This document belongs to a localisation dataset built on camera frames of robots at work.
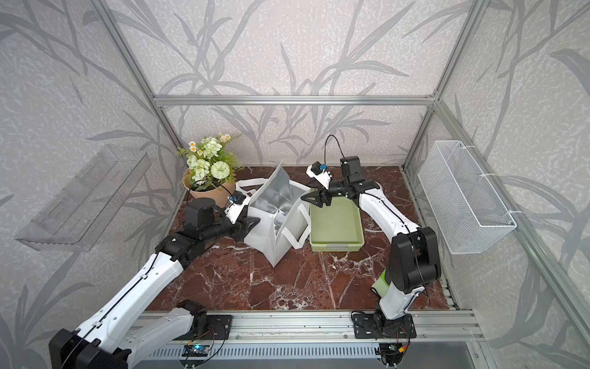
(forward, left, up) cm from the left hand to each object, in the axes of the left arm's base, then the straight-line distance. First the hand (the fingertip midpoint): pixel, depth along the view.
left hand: (254, 215), depth 75 cm
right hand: (+11, -17, +1) cm, 21 cm away
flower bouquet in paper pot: (+16, +17, +6) cm, 24 cm away
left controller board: (-35, +17, -24) cm, 45 cm away
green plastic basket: (+9, -30, -22) cm, 38 cm away
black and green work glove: (-15, -45, -22) cm, 52 cm away
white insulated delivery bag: (+19, -6, -21) cm, 29 cm away
